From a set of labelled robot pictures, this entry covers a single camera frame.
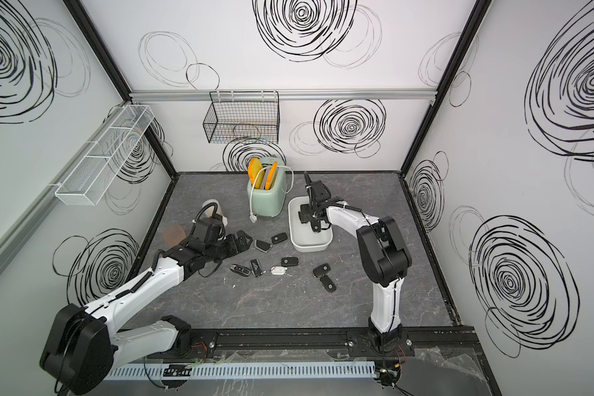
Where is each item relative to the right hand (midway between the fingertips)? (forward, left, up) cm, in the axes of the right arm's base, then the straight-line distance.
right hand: (311, 211), depth 98 cm
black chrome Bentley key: (-22, +20, -5) cm, 30 cm away
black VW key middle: (-19, +8, -6) cm, 21 cm away
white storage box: (-7, +2, -10) cm, 12 cm away
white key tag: (-22, +12, -6) cm, 26 cm away
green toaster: (+1, +16, +6) cm, 17 cm away
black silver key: (-13, +19, -5) cm, 23 cm away
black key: (-22, -4, -6) cm, 23 cm away
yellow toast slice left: (+8, +22, +14) cm, 27 cm away
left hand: (-17, +23, +5) cm, 29 cm away
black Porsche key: (-22, +25, -5) cm, 34 cm away
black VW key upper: (-9, +12, -5) cm, 16 cm away
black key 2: (-27, -6, -6) cm, 28 cm away
